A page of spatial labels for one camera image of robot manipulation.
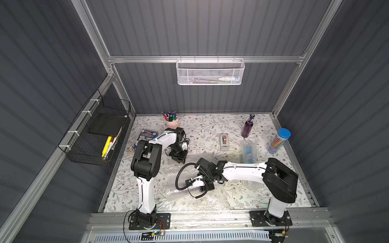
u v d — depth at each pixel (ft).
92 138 2.37
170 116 3.35
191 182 2.33
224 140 3.25
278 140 2.84
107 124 2.58
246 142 3.45
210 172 2.17
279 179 1.49
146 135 3.45
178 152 2.72
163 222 2.41
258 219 2.38
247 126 3.24
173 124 3.43
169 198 2.53
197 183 2.41
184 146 3.07
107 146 2.32
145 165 1.76
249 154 2.99
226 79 2.94
